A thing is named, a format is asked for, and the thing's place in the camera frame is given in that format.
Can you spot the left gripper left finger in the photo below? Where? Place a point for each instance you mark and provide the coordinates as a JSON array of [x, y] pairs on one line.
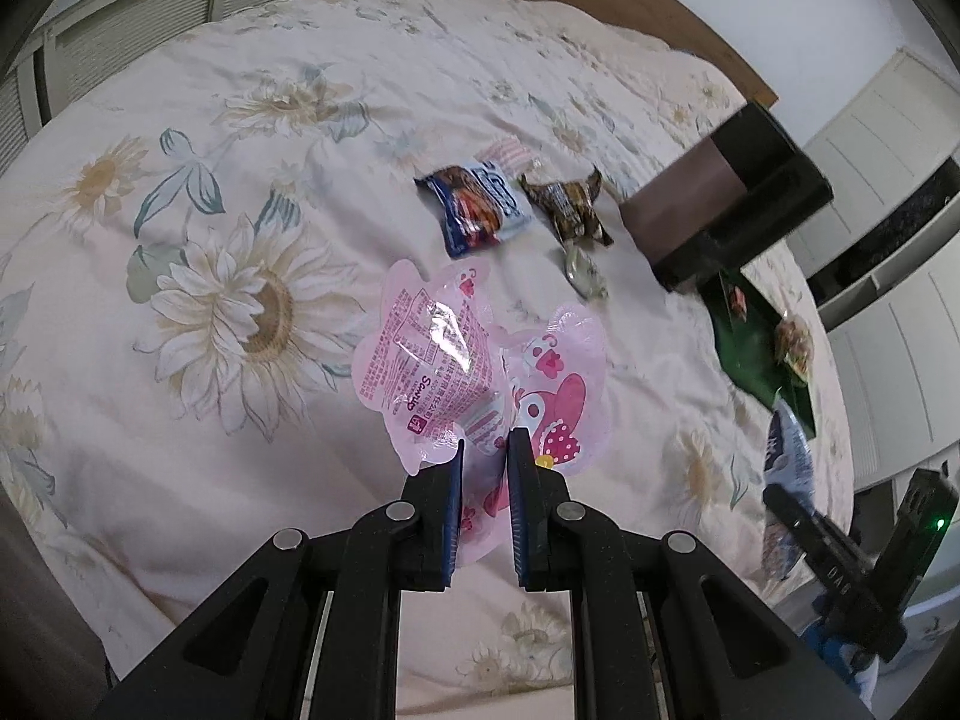
[[429, 545]]

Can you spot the pink heart snack bag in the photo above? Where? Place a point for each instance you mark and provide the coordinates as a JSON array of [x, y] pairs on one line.
[[449, 381]]

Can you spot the brown gold snack packet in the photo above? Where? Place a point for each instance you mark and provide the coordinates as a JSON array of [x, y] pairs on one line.
[[569, 207]]

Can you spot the green tray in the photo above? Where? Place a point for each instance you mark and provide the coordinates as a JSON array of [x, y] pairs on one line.
[[745, 324]]

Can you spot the black brown trash bin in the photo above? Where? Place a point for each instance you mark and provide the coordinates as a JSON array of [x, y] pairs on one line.
[[725, 201]]

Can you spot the clear bag of mixed snacks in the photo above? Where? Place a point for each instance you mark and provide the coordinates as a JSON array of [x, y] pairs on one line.
[[794, 347]]

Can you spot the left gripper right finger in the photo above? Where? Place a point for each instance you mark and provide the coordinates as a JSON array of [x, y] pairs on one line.
[[534, 494]]

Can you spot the pink striped snack packet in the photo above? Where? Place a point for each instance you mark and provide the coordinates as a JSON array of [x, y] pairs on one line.
[[512, 157]]

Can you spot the blue noodle snack packet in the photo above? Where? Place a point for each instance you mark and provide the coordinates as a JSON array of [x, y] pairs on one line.
[[480, 206]]

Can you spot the white radiator cover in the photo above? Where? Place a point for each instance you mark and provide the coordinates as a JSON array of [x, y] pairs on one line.
[[71, 53]]

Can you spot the white wardrobe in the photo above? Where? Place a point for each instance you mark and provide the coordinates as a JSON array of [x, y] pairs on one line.
[[882, 261]]

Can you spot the white blue snack packet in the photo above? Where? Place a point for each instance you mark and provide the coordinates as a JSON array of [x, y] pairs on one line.
[[789, 464]]

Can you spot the floral bed quilt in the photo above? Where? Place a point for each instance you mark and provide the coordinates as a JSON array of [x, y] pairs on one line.
[[192, 252]]

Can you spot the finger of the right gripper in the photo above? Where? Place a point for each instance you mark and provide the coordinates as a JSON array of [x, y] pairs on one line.
[[817, 539]]

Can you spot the small grey-green candy packet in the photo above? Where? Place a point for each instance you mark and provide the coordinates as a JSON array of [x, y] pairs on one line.
[[583, 274]]

